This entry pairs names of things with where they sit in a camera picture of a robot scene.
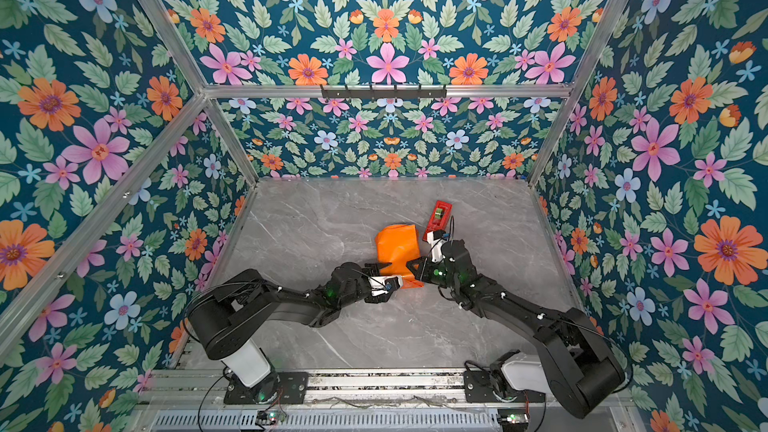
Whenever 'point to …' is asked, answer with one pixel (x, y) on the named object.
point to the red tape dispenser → (439, 219)
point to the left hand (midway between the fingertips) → (394, 266)
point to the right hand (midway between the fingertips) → (406, 263)
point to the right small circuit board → (514, 420)
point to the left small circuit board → (269, 417)
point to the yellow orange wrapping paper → (398, 244)
